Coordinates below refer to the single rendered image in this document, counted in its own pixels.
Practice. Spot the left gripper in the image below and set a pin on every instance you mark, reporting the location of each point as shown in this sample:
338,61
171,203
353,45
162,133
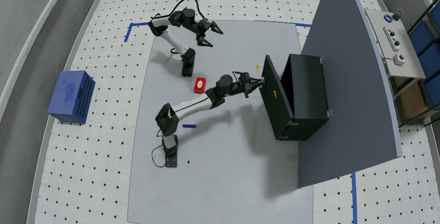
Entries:
200,32

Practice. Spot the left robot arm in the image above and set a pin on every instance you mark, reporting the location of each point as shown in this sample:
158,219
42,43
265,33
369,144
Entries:
159,27

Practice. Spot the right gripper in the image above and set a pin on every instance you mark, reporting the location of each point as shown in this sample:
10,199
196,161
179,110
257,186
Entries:
251,85

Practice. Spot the dark grey wall panel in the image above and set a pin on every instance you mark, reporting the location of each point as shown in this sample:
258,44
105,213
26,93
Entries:
363,130

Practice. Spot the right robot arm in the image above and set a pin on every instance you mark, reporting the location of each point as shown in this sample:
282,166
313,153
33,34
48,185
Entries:
186,109

